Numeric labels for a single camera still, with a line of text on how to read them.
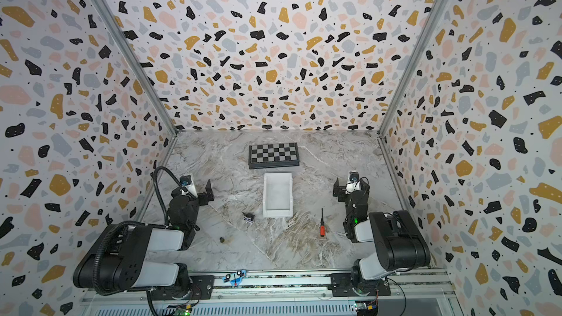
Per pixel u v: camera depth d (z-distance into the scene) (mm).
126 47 860
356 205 691
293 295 730
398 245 456
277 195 951
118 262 424
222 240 835
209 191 823
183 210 676
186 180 746
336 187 848
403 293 733
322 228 874
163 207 640
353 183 773
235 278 745
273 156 1071
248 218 856
